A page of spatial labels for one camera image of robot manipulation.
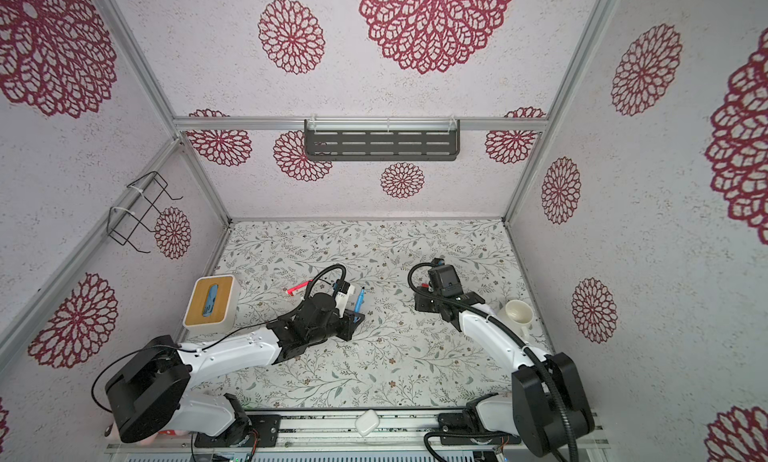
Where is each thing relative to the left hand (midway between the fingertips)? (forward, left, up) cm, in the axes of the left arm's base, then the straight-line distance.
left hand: (361, 320), depth 84 cm
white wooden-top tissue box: (+8, +46, -4) cm, 47 cm away
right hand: (+8, -18, +2) cm, 20 cm away
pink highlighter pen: (+17, +21, -7) cm, 28 cm away
